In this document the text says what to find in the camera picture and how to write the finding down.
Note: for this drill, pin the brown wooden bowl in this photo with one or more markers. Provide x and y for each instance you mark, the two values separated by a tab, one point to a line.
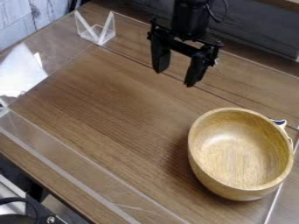
240	153

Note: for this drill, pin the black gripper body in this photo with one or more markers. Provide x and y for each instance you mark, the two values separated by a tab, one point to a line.
186	31

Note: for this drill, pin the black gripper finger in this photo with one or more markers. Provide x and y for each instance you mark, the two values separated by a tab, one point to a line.
160	51
200	62

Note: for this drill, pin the black metal table mount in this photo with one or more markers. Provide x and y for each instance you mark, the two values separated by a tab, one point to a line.
26	201

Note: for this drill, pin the clear acrylic front barrier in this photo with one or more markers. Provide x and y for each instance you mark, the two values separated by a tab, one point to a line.
98	194

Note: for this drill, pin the clear acrylic corner bracket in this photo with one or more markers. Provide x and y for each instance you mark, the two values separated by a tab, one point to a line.
98	34

